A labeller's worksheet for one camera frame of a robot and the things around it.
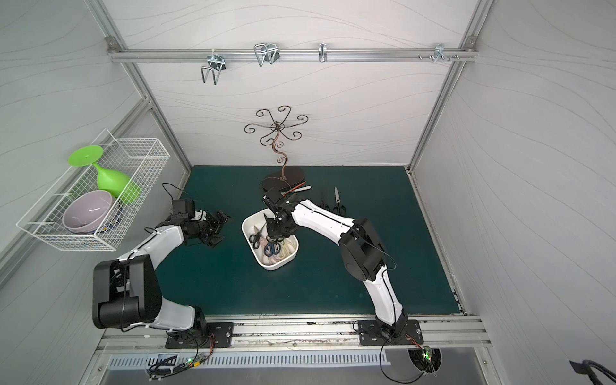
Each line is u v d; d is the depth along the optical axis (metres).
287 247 0.93
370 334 0.74
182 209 0.72
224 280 0.86
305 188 1.12
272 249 0.91
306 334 0.75
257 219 0.95
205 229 0.78
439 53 0.77
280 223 0.75
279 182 1.13
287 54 0.77
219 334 0.74
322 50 0.72
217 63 0.78
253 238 0.91
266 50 0.77
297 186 1.14
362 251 0.52
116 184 0.63
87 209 0.61
